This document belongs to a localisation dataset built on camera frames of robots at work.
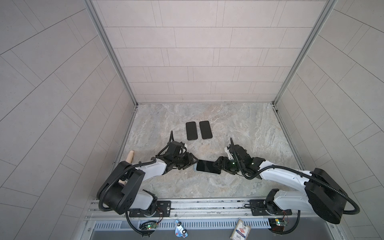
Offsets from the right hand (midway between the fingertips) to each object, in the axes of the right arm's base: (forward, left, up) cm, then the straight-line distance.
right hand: (215, 168), depth 80 cm
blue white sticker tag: (-26, +19, -2) cm, 32 cm away
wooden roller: (+9, +49, 0) cm, 50 cm away
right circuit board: (-25, -26, -5) cm, 36 cm away
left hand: (+6, +8, -1) cm, 10 cm away
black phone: (+3, +4, -3) cm, 6 cm away
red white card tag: (-27, -8, -3) cm, 28 cm away
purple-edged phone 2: (+29, +3, -4) cm, 29 cm away
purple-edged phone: (+28, +13, -2) cm, 31 cm away
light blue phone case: (+3, +11, -3) cm, 12 cm away
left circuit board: (-23, +31, 0) cm, 39 cm away
